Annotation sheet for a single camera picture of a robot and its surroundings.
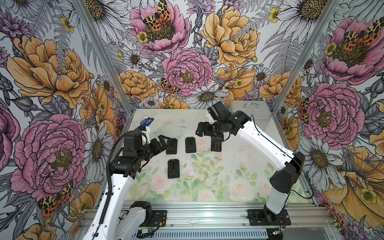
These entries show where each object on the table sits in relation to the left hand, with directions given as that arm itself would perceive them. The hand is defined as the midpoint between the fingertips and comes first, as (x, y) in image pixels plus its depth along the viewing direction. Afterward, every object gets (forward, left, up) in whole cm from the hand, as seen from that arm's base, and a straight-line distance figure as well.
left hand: (165, 147), depth 74 cm
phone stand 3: (-1, -2, -21) cm, 21 cm away
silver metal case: (+33, -57, -8) cm, 67 cm away
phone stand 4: (+12, -28, -17) cm, 35 cm away
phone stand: (+13, 0, -23) cm, 26 cm away
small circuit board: (-31, +8, -23) cm, 39 cm away
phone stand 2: (+15, -12, -21) cm, 28 cm away
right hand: (+5, -19, +1) cm, 20 cm away
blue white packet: (+36, +21, -21) cm, 46 cm away
